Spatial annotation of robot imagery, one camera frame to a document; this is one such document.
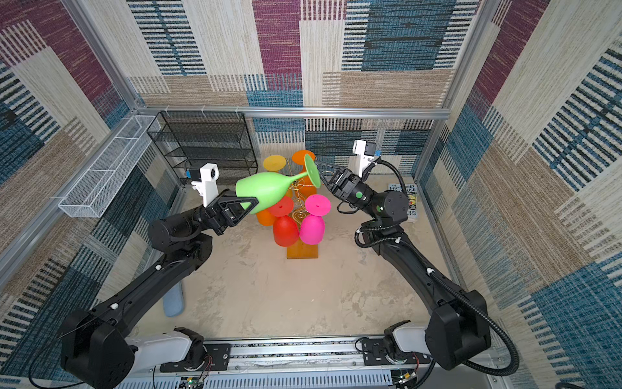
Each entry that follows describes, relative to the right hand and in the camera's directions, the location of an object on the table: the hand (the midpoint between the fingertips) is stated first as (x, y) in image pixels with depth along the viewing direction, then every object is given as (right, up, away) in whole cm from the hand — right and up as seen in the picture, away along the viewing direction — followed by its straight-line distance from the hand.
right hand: (313, 170), depth 57 cm
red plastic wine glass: (-9, -16, +18) cm, 25 cm away
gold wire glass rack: (-5, -26, +38) cm, 46 cm away
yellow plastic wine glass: (-13, +5, +22) cm, 26 cm away
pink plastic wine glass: (0, -15, +19) cm, 24 cm away
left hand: (-12, -9, -6) cm, 16 cm away
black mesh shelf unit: (-53, +20, +48) cm, 74 cm away
